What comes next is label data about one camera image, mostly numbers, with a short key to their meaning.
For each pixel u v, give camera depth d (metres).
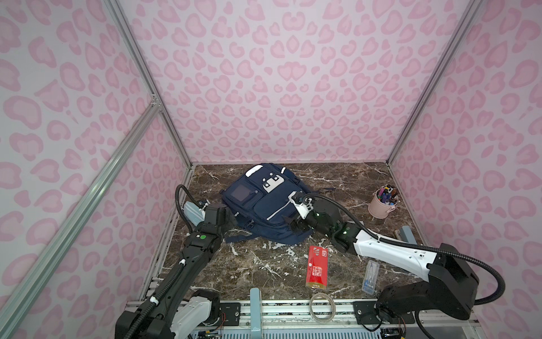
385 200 0.90
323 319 0.72
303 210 0.69
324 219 0.60
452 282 0.41
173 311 0.43
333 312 0.72
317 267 0.84
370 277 0.80
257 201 0.96
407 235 0.86
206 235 0.58
